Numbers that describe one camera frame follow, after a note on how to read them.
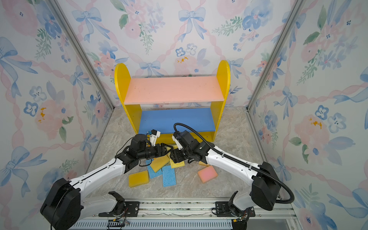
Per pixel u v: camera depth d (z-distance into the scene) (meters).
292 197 0.39
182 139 0.60
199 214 0.73
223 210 0.73
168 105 1.22
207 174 0.86
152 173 0.85
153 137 0.75
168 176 0.84
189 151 0.59
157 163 0.87
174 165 0.74
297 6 0.69
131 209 0.74
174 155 0.69
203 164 0.56
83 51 0.86
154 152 0.71
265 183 0.41
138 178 0.82
